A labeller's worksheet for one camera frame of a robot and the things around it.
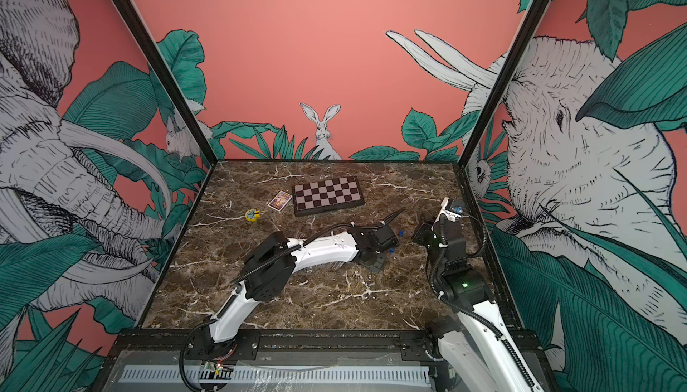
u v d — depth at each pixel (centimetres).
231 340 64
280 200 105
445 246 50
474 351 58
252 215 101
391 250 74
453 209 60
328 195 106
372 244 70
